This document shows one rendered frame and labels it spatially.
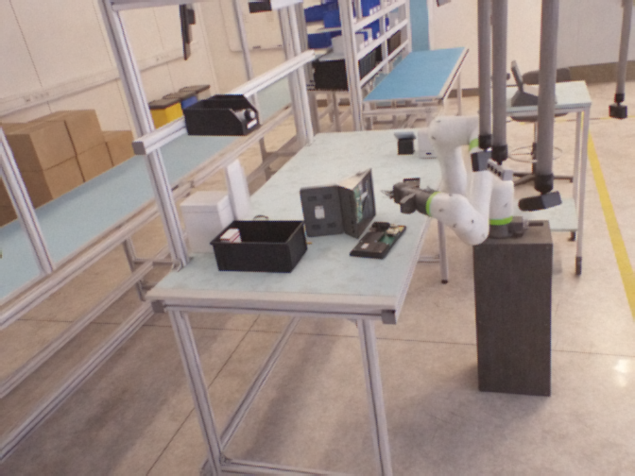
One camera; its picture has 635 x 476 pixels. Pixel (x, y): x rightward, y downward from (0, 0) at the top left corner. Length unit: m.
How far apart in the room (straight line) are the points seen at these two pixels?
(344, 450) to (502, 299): 0.97
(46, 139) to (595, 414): 4.34
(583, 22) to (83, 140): 6.21
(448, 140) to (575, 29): 6.56
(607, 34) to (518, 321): 6.41
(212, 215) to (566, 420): 1.78
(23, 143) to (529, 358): 4.06
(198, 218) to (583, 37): 7.11
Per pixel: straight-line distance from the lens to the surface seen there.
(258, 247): 2.10
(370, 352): 2.00
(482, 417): 2.93
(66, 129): 5.55
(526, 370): 2.98
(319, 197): 2.28
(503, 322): 2.82
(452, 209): 1.94
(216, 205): 2.27
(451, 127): 2.30
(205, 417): 2.48
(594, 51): 8.85
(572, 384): 3.15
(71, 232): 3.20
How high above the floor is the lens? 1.97
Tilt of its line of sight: 24 degrees down
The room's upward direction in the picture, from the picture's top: 8 degrees counter-clockwise
